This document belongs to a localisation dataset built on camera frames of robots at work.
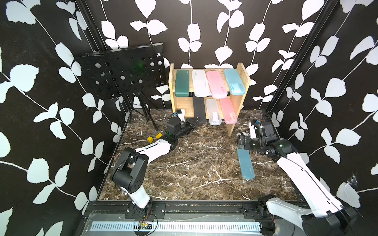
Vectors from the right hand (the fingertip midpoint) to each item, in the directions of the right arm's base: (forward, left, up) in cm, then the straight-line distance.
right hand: (243, 137), depth 77 cm
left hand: (+11, +22, +3) cm, 25 cm away
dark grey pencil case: (+18, +23, +3) cm, 30 cm away
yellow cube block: (+10, +57, -18) cm, 61 cm away
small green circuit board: (-38, +51, -22) cm, 67 cm away
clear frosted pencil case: (+17, +14, 0) cm, 22 cm away
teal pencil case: (-9, -6, -22) cm, 25 cm away
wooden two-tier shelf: (+27, +32, 0) cm, 42 cm away
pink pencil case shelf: (+14, +5, 0) cm, 15 cm away
